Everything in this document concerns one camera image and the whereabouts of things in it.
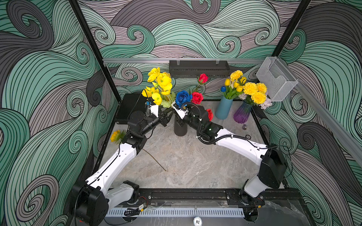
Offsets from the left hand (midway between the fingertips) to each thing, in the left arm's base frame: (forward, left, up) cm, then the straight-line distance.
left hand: (172, 105), depth 67 cm
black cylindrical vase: (+7, -4, -34) cm, 35 cm away
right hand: (+2, +1, -6) cm, 7 cm away
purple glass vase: (+17, -48, -25) cm, 57 cm away
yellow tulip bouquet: (+21, -37, -5) cm, 43 cm away
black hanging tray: (+39, -13, -4) cm, 41 cm away
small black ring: (+3, -53, -37) cm, 65 cm away
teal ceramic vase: (+21, -36, -25) cm, 49 cm away
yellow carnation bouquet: (+11, -46, -2) cm, 48 cm away
